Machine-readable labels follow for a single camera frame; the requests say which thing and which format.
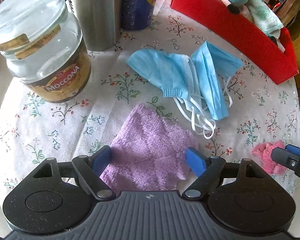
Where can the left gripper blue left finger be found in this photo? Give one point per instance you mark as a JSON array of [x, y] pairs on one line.
[[88, 171]]

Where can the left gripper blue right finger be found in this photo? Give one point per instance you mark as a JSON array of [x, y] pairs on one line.
[[207, 170]]

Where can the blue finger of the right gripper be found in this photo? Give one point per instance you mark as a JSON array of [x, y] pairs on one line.
[[286, 159], [293, 149]]

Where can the pink fluffy cloth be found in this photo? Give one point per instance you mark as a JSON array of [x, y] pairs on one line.
[[263, 152]]

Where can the purple fluffy towel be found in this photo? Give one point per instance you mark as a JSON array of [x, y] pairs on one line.
[[148, 154]]

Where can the green white towel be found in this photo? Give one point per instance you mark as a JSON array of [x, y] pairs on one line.
[[266, 20]]

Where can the floral tablecloth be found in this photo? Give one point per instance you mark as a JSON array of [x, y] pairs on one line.
[[32, 129]]

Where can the red cardboard box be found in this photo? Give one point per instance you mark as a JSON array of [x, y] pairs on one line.
[[245, 36]]

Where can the Moccona glass jar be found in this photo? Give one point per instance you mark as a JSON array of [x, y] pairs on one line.
[[44, 48]]

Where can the stainless steel thermos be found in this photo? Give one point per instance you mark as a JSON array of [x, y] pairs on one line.
[[99, 21]]

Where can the blue yellow drink can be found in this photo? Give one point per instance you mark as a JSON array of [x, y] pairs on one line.
[[136, 14]]

